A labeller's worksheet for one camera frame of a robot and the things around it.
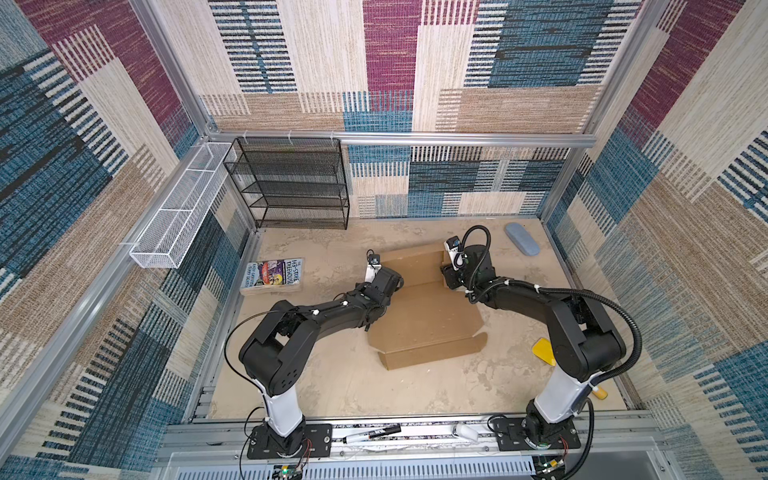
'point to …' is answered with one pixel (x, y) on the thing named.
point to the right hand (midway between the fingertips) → (449, 267)
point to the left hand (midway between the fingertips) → (376, 282)
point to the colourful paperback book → (281, 272)
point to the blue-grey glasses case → (523, 239)
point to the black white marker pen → (373, 433)
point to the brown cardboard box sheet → (424, 321)
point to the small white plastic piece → (465, 431)
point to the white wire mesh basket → (167, 240)
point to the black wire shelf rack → (292, 183)
